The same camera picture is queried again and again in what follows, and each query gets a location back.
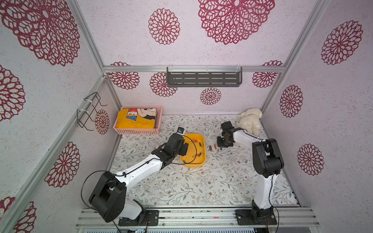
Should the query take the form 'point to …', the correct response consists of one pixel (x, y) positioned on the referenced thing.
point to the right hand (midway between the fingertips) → (219, 142)
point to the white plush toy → (250, 120)
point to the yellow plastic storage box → (200, 158)
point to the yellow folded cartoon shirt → (136, 118)
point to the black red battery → (210, 148)
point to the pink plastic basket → (143, 131)
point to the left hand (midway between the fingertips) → (181, 143)
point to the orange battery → (215, 146)
